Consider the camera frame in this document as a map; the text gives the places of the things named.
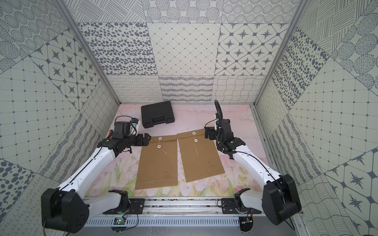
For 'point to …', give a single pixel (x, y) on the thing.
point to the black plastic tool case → (156, 113)
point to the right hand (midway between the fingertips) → (215, 129)
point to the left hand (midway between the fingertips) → (146, 136)
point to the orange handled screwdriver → (111, 137)
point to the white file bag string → (196, 148)
